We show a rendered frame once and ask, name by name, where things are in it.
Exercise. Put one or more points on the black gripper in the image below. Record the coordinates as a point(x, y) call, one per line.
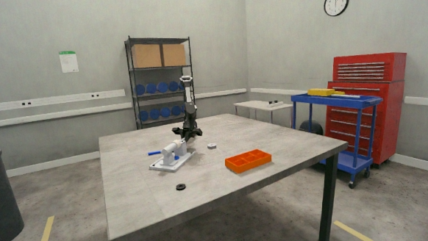
point(188, 129)

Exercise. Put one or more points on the orange compartment tray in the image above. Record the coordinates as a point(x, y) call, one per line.
point(248, 160)

